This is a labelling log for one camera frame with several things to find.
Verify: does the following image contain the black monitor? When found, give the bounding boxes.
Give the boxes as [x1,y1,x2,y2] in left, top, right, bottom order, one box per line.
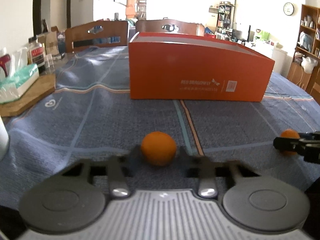
[232,25,252,43]

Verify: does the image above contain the wooden shelf unit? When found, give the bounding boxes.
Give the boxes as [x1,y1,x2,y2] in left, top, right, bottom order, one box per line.
[287,4,320,95]

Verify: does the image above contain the round wall clock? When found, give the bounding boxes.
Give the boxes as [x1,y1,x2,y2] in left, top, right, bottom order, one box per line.
[283,2,295,16]

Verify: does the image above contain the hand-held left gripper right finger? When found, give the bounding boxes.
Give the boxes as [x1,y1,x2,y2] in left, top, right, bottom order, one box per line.
[178,147,263,198]

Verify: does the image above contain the white cylindrical container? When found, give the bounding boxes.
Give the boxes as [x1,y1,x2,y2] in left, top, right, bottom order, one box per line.
[0,116,10,160]

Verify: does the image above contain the small tangerine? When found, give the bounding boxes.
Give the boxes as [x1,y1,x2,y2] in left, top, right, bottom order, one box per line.
[279,129,301,155]

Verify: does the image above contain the white floor air conditioner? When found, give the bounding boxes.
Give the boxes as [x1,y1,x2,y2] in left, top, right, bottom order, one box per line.
[208,7,218,28]

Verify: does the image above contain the brown wooden chair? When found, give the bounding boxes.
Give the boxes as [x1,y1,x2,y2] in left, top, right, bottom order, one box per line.
[65,21,129,53]
[136,19,204,37]

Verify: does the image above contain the teal white tissue pack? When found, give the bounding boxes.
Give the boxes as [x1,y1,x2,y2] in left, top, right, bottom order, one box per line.
[0,47,40,105]

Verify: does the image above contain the white plastic bag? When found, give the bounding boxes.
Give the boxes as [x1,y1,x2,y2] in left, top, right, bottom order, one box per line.
[301,56,318,74]

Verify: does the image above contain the brown cardboard boxes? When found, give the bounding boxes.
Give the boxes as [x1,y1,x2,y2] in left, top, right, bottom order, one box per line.
[37,26,59,55]

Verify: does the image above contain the tall dark bookshelf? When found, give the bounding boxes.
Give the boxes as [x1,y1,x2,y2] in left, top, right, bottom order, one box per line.
[216,4,235,32]

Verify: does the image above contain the dark bottle with red label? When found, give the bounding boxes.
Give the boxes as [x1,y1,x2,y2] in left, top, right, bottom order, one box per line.
[27,38,46,74]

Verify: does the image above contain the narrow bookshelf with books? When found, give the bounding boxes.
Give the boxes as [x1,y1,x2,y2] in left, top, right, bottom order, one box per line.
[136,0,147,19]

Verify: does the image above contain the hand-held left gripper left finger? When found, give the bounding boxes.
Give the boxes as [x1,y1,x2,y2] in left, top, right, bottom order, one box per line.
[61,146,142,197]

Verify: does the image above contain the orange cardboard box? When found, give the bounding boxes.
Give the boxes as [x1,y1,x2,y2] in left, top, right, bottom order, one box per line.
[128,32,275,102]

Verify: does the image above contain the wooden cutting board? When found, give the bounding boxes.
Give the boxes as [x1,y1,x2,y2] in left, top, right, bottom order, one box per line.
[0,73,56,117]

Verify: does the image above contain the blue patterned tablecloth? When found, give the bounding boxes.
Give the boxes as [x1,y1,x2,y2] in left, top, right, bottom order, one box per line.
[0,44,320,205]

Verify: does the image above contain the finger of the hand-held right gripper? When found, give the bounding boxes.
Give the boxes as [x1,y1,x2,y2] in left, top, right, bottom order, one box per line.
[273,136,320,164]
[299,131,320,142]

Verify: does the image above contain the stack of orange boxes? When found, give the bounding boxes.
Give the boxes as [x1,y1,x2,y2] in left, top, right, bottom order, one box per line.
[126,0,137,18]

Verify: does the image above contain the orange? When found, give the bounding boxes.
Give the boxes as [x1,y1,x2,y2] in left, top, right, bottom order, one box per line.
[141,131,177,166]

